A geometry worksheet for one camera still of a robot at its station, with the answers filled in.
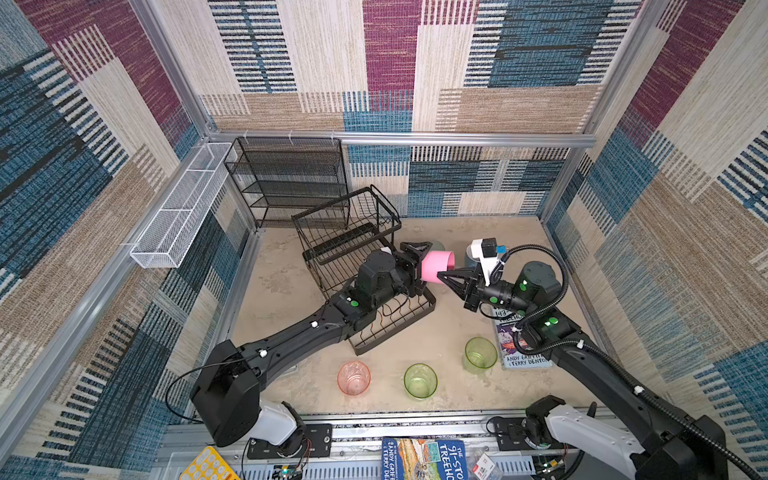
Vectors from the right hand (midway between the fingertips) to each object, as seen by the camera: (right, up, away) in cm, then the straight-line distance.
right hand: (442, 278), depth 68 cm
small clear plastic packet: (+9, -43, 0) cm, 44 cm away
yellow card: (-54, -43, +2) cm, 69 cm away
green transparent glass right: (+13, -23, +17) cm, 31 cm away
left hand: (0, +5, +2) cm, 6 cm away
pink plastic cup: (-2, +4, -1) cm, 4 cm away
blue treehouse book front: (-9, -41, 0) cm, 42 cm away
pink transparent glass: (-22, -29, +15) cm, 39 cm away
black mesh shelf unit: (-47, +34, +40) cm, 70 cm away
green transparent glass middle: (-4, -29, +14) cm, 32 cm away
